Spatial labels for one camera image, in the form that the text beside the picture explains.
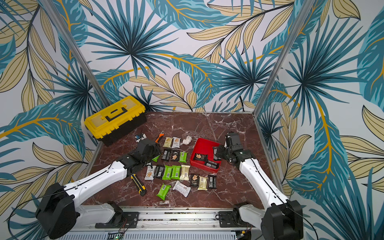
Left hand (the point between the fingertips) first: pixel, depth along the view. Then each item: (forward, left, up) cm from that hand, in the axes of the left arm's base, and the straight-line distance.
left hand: (157, 148), depth 84 cm
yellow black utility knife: (-18, +8, -12) cm, 23 cm away
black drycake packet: (-13, -21, -12) cm, 28 cm away
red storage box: (+10, -28, -13) cm, 33 cm away
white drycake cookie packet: (-10, +5, -13) cm, 17 cm away
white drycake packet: (+11, -9, -12) cm, 19 cm away
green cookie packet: (+2, -14, -13) cm, 19 cm away
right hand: (0, -35, 0) cm, 35 cm away
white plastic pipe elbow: (+13, -16, -11) cm, 23 cm away
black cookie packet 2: (-13, -31, -13) cm, 36 cm away
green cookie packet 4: (-19, -4, -13) cm, 23 cm away
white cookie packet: (-18, -15, -12) cm, 26 cm away
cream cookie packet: (+12, -3, -12) cm, 17 cm away
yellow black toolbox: (+18, +28, +3) cm, 33 cm away
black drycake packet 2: (+2, -25, -12) cm, 28 cm away
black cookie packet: (-8, 0, -12) cm, 15 cm away
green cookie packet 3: (-8, -10, -12) cm, 18 cm away
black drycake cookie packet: (+2, -9, -12) cm, 16 cm away
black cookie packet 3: (-4, -32, -11) cm, 34 cm away
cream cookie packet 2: (-8, -16, -12) cm, 21 cm away
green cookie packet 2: (-9, -5, -12) cm, 16 cm away
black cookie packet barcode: (+3, -3, -12) cm, 13 cm away
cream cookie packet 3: (-15, -26, -12) cm, 32 cm away
